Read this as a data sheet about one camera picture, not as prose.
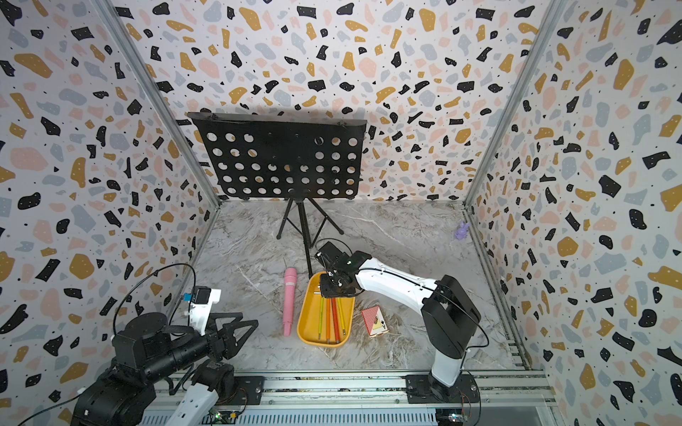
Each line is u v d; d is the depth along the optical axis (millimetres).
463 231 1065
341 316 877
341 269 647
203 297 533
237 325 539
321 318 877
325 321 872
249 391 732
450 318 454
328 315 881
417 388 737
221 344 516
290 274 948
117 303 747
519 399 738
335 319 873
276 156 686
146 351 424
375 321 854
